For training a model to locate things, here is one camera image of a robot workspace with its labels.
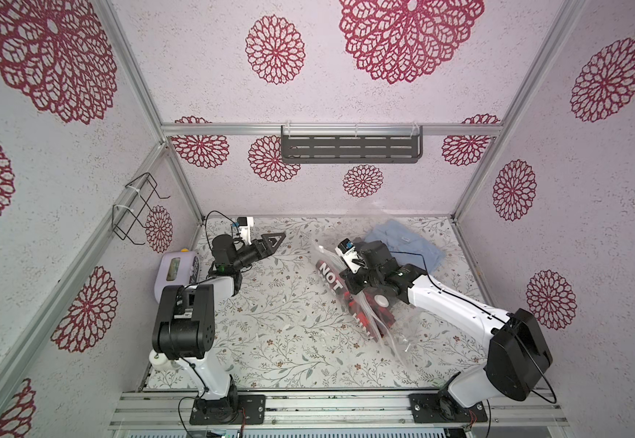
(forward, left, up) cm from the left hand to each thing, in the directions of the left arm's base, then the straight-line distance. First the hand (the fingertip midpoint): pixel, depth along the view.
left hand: (280, 238), depth 89 cm
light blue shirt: (+9, -47, -18) cm, 51 cm away
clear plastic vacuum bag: (-26, -45, -19) cm, 55 cm away
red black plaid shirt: (-17, -30, -15) cm, 38 cm away
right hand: (-11, -19, -2) cm, 22 cm away
